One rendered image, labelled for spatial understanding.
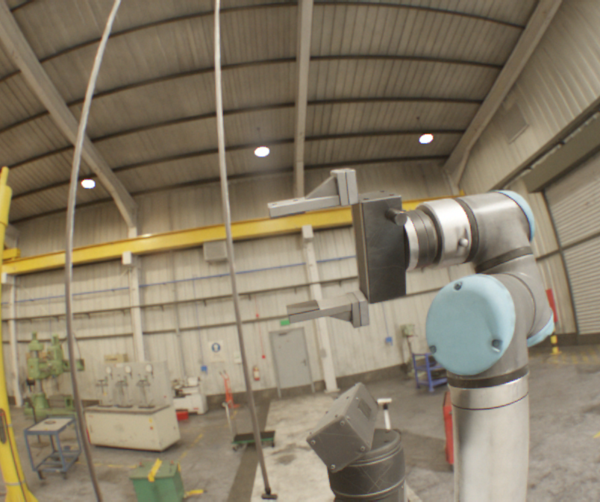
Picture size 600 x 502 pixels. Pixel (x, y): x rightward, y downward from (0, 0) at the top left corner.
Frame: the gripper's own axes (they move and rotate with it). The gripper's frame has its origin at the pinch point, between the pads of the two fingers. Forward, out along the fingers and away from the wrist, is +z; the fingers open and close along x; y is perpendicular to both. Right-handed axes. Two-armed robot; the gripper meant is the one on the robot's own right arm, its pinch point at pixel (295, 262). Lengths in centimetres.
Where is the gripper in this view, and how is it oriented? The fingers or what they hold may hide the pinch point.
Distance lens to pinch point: 40.2
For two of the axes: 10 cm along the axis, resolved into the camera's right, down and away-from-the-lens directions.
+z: -9.8, 1.9, -0.9
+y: 1.4, 3.0, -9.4
